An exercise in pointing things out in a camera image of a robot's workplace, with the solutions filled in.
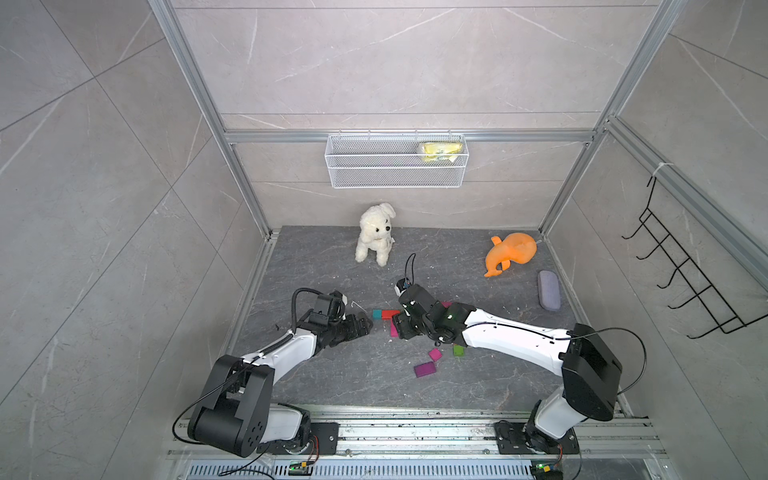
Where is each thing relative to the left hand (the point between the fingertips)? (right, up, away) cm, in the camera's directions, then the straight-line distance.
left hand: (363, 323), depth 90 cm
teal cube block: (+4, +2, +5) cm, 7 cm away
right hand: (+12, +3, -6) cm, 14 cm away
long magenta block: (+21, +10, -27) cm, 35 cm away
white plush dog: (+4, +29, +8) cm, 30 cm away
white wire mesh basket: (+5, +53, +11) cm, 55 cm away
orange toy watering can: (+54, +24, +16) cm, 61 cm away
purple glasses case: (+63, +9, +10) cm, 64 cm away
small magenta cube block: (+22, -9, -2) cm, 24 cm away
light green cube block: (+29, -8, -2) cm, 30 cm away
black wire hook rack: (+76, +9, -30) cm, 83 cm away
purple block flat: (+19, -13, -4) cm, 23 cm away
